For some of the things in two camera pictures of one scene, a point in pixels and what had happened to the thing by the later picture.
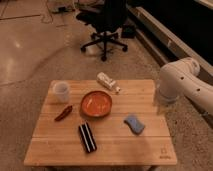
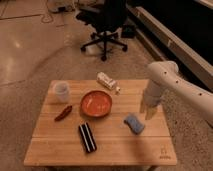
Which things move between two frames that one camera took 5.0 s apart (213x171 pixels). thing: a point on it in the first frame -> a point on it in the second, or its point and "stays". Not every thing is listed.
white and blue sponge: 134,124 stays
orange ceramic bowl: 96,104 stays
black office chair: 106,23 stays
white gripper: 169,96 -> 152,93
